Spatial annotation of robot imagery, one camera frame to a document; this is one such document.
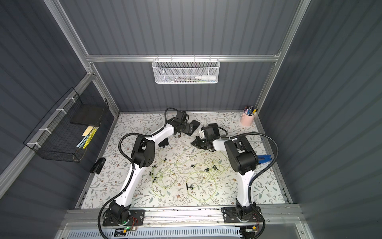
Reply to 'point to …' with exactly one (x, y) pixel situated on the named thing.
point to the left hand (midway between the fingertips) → (190, 128)
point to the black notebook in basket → (88, 114)
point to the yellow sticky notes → (87, 131)
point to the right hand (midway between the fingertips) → (193, 142)
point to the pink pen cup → (247, 117)
